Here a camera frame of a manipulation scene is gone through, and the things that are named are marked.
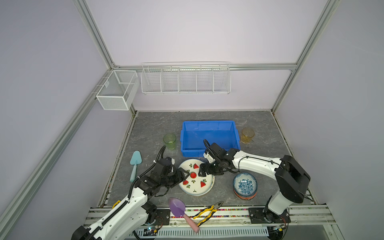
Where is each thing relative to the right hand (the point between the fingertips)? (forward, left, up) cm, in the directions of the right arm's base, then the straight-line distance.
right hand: (204, 175), depth 83 cm
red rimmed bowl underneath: (-12, -19, +4) cm, 23 cm away
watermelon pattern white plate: (-5, +5, -1) cm, 7 cm away
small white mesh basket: (+52, +58, +19) cm, 80 cm away
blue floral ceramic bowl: (-6, -21, +2) cm, 22 cm away
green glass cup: (+25, +23, 0) cm, 34 cm away
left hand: (-3, +9, +4) cm, 11 cm away
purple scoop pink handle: (-16, +14, -5) cm, 22 cm away
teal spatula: (+12, +43, -4) cm, 45 cm away
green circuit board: (-25, +27, -7) cm, 38 cm away
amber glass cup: (+31, -31, -3) cm, 44 cm away
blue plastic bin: (+32, +7, -4) cm, 33 cm away
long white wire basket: (+56, +11, +26) cm, 63 cm away
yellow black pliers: (-16, -5, -4) cm, 17 cm away
